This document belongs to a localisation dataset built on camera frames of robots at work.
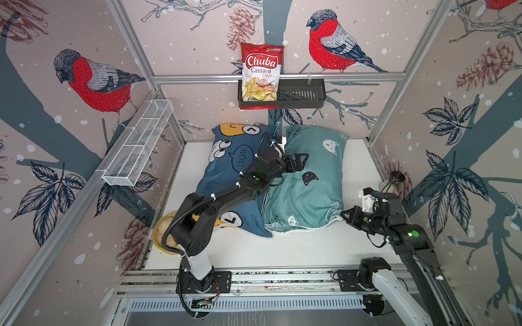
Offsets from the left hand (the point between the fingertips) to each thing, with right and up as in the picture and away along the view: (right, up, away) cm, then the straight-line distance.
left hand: (306, 154), depth 79 cm
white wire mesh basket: (-66, -3, -7) cm, 67 cm away
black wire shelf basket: (+3, +30, +16) cm, 34 cm away
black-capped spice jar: (+41, -14, +12) cm, 45 cm away
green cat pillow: (+3, -18, +2) cm, 18 cm away
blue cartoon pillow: (-32, +3, +19) cm, 37 cm away
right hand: (+12, -22, -4) cm, 25 cm away
